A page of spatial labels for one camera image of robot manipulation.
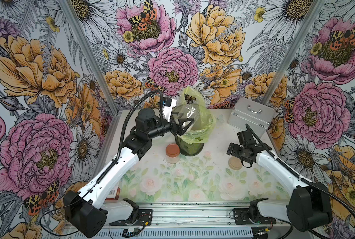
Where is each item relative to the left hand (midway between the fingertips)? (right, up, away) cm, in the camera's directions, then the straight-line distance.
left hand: (187, 121), depth 66 cm
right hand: (+28, -20, +20) cm, 40 cm away
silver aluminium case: (+49, +5, +35) cm, 60 cm away
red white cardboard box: (-38, -38, +11) cm, 55 cm away
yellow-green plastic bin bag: (+7, -6, +8) cm, 12 cm away
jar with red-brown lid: (-8, -18, +19) cm, 27 cm away
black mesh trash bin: (+2, -17, +23) cm, 29 cm away
